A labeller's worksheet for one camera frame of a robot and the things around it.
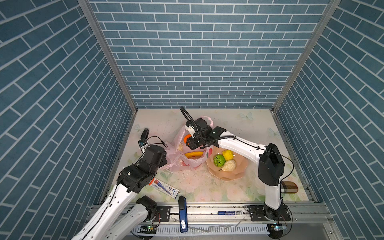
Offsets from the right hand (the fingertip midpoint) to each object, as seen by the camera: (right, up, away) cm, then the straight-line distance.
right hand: (187, 140), depth 85 cm
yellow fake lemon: (+24, -9, +3) cm, 26 cm away
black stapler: (-31, +2, +17) cm, 35 cm away
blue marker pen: (+22, -35, -11) cm, 43 cm away
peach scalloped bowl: (+15, -17, +1) cm, 23 cm away
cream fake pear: (+24, -14, -1) cm, 28 cm away
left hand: (-11, -5, -11) cm, 17 cm away
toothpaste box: (-12, -25, -4) cm, 28 cm away
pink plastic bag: (-2, -7, -12) cm, 14 cm away
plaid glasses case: (+55, -24, -6) cm, 60 cm away
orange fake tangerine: (-1, +2, -4) cm, 4 cm away
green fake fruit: (+18, -12, +1) cm, 22 cm away
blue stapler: (-1, -33, -14) cm, 36 cm away
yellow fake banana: (+4, -9, +7) cm, 12 cm away
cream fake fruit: (-5, -5, +8) cm, 11 cm away
